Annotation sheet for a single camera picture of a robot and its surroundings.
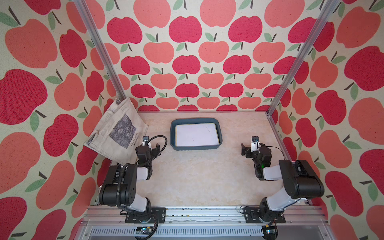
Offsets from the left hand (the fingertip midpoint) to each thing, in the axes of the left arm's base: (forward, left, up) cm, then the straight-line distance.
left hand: (150, 145), depth 93 cm
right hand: (0, -65, +1) cm, 65 cm away
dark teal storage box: (+21, -25, 0) cm, 33 cm away
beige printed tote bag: (+3, +17, +8) cm, 19 cm away
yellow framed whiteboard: (+12, -30, -4) cm, 32 cm away
